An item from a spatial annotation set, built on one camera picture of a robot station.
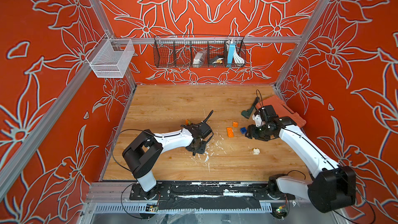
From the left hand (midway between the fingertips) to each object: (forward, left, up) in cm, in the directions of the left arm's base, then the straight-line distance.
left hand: (200, 148), depth 87 cm
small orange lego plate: (+18, -22, 0) cm, 28 cm away
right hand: (+5, -25, +11) cm, 27 cm away
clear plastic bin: (+42, +58, +31) cm, 78 cm away
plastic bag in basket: (+43, +4, +32) cm, 54 cm away
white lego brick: (-1, -31, +3) cm, 31 cm away
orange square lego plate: (+16, +10, +3) cm, 19 cm away
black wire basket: (+53, +19, +30) cm, 64 cm away
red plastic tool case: (+28, -52, +4) cm, 60 cm away
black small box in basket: (+39, -7, +34) cm, 52 cm away
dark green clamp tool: (+26, -29, +2) cm, 39 cm away
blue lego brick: (+13, -26, +1) cm, 29 cm away
